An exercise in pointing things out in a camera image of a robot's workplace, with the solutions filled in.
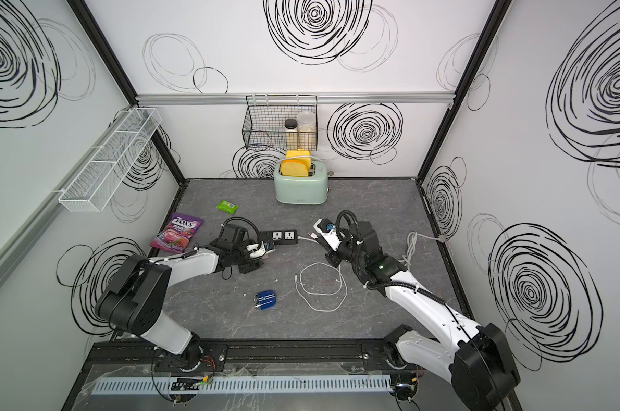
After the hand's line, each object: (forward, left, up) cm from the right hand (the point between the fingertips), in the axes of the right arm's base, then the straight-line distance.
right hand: (321, 238), depth 77 cm
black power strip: (+10, +16, -16) cm, 25 cm away
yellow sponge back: (+38, +7, +1) cm, 39 cm away
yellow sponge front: (+30, +11, +1) cm, 32 cm away
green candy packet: (+26, +40, -18) cm, 51 cm away
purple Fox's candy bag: (+11, +56, -17) cm, 60 cm away
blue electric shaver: (-13, +18, -17) cm, 28 cm away
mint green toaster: (+31, +5, -13) cm, 34 cm away
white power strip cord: (+8, -33, -16) cm, 38 cm away
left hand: (+4, +24, -18) cm, 31 cm away
